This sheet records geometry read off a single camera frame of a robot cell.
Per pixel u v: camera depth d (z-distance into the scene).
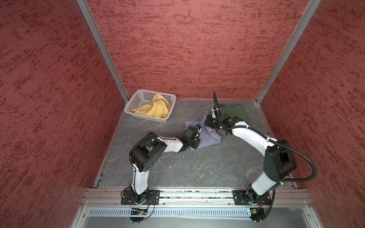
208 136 0.90
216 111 0.69
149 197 0.74
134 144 0.52
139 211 0.72
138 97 1.15
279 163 0.46
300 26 0.78
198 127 0.85
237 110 1.12
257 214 0.71
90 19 0.75
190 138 0.76
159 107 0.97
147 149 0.54
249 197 0.67
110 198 0.76
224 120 0.67
